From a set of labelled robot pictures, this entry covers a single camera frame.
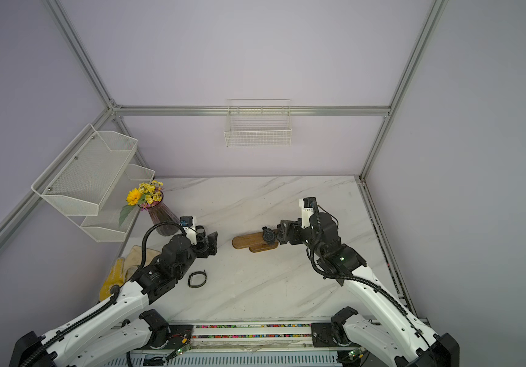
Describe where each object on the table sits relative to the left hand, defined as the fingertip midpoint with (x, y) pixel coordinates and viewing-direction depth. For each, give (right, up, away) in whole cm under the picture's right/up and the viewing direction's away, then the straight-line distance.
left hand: (204, 235), depth 80 cm
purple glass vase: (-20, +7, +8) cm, 22 cm away
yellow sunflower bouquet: (-22, +14, 0) cm, 26 cm away
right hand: (+31, +5, -4) cm, 32 cm away
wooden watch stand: (+18, -4, +8) cm, 20 cm away
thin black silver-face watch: (-4, -17, +5) cm, 19 cm away
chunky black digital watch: (+23, -1, +8) cm, 24 cm away
